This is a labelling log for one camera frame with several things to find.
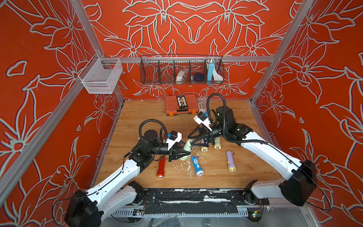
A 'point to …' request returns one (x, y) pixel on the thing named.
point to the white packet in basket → (179, 77)
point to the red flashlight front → (161, 168)
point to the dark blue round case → (199, 77)
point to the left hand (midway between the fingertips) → (189, 149)
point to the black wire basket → (177, 69)
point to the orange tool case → (181, 104)
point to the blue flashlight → (198, 169)
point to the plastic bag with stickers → (202, 105)
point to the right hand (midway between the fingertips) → (190, 142)
